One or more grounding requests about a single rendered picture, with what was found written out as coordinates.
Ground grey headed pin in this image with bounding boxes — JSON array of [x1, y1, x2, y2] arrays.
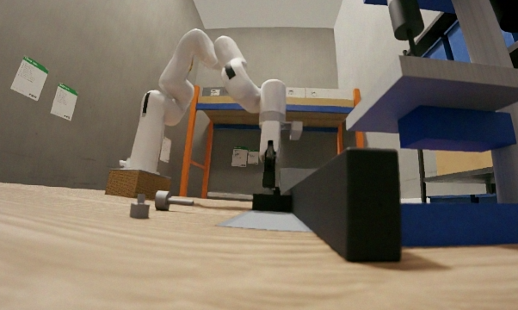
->
[[155, 191, 194, 211]]

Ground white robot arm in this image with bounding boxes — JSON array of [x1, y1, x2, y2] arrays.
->
[[120, 29, 302, 175]]

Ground black rectangular bar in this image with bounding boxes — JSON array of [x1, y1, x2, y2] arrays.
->
[[283, 147, 402, 263]]

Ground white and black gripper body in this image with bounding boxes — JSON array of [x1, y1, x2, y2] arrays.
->
[[259, 121, 285, 163]]

